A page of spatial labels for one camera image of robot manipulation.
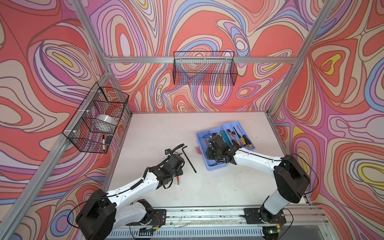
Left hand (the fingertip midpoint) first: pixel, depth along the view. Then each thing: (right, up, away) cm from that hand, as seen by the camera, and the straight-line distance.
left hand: (181, 166), depth 85 cm
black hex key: (+4, +1, +8) cm, 9 cm away
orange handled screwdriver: (+14, +15, -15) cm, 25 cm away
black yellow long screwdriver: (+39, +15, +5) cm, 42 cm away
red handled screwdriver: (-1, -7, -5) cm, 9 cm away
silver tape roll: (-36, +27, -11) cm, 46 cm away
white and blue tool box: (+18, 0, +1) cm, 18 cm away
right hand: (+17, +5, +4) cm, 18 cm away
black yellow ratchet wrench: (+33, +19, +8) cm, 39 cm away
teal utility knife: (+27, +16, +9) cm, 33 cm away
